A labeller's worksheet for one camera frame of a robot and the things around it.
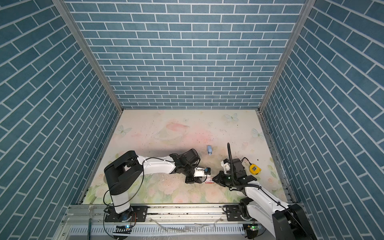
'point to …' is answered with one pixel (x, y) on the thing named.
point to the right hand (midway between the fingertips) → (211, 177)
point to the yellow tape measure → (254, 169)
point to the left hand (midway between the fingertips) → (200, 179)
